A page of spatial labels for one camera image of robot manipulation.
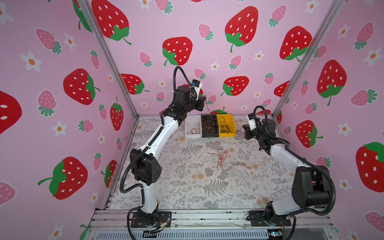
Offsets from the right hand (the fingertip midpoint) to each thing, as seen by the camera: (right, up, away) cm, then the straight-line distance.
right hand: (245, 124), depth 89 cm
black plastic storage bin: (-20, 0, +21) cm, 29 cm away
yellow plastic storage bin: (-4, +3, +23) cm, 23 cm away
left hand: (-25, +15, -10) cm, 31 cm away
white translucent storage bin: (-33, 0, +26) cm, 41 cm away
